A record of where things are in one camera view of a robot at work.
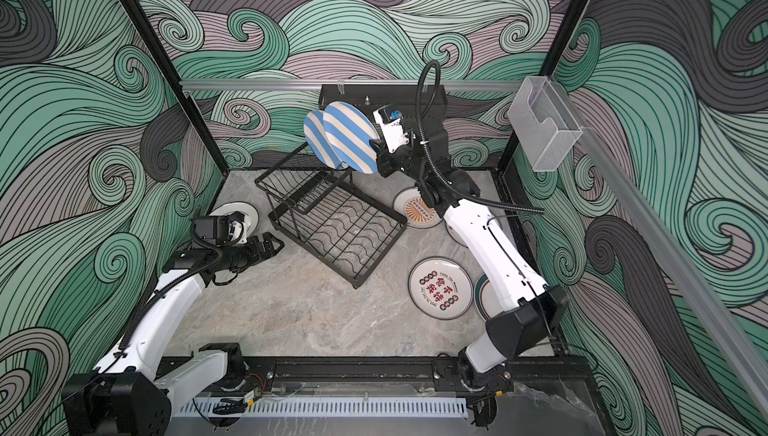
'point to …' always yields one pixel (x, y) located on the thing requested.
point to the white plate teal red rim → (487, 300)
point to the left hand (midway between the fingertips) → (272, 247)
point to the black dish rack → (331, 214)
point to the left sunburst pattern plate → (412, 206)
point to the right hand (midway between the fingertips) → (375, 139)
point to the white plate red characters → (441, 288)
